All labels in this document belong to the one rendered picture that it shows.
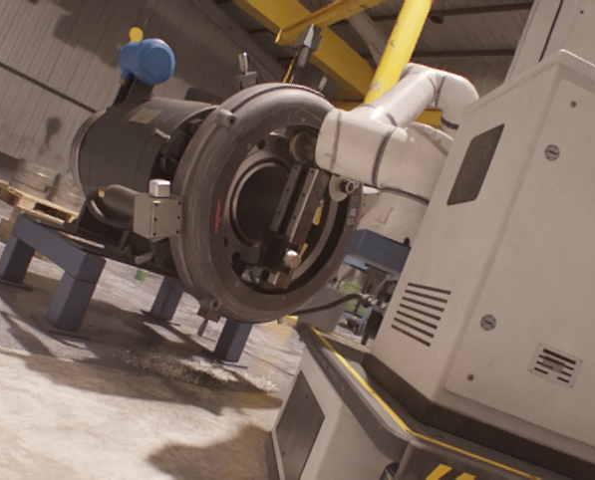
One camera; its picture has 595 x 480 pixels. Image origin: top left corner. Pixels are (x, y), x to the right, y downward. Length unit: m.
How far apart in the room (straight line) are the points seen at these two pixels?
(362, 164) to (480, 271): 0.64
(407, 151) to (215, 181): 0.52
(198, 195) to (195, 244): 0.13
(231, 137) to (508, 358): 1.01
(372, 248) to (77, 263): 0.93
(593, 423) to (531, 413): 0.09
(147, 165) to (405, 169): 0.90
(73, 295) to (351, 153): 0.94
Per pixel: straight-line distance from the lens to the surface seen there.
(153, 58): 2.22
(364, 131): 1.34
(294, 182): 1.80
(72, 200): 5.86
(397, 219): 1.25
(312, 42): 8.34
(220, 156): 1.52
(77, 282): 1.79
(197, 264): 1.57
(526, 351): 0.78
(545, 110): 0.81
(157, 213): 1.48
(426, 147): 1.30
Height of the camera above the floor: 0.44
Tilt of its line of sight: 3 degrees up
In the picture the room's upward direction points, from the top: 22 degrees clockwise
